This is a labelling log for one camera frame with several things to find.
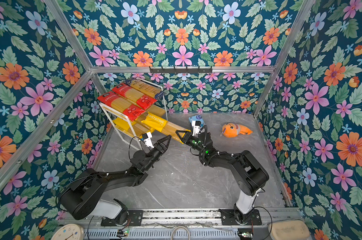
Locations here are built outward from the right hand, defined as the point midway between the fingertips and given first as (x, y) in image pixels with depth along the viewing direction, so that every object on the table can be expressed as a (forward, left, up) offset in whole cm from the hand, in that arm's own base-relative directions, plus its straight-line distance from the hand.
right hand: (177, 131), depth 81 cm
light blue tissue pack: (+26, -12, -17) cm, 34 cm away
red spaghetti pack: (+13, +21, +13) cm, 28 cm away
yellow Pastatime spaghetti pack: (+7, +14, 0) cm, 16 cm away
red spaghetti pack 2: (+8, +27, +12) cm, 30 cm away
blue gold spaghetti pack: (+22, +19, +13) cm, 32 cm away
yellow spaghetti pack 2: (+2, +4, -2) cm, 4 cm away
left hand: (-5, +2, +3) cm, 7 cm away
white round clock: (-43, +49, -20) cm, 68 cm away
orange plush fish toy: (+12, -35, -14) cm, 39 cm away
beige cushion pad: (-43, -52, -19) cm, 70 cm away
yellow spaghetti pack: (+7, +24, -5) cm, 25 cm away
